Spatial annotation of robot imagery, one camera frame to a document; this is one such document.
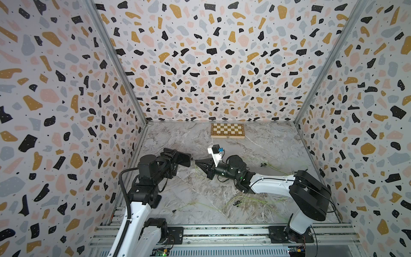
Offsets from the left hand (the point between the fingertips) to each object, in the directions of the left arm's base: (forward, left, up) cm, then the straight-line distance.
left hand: (180, 153), depth 74 cm
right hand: (-4, -8, -2) cm, 9 cm away
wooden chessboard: (+34, -25, -22) cm, 48 cm away
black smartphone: (+2, 0, -7) cm, 7 cm away
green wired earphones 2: (-15, -41, -25) cm, 51 cm away
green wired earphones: (+8, -47, -24) cm, 53 cm away
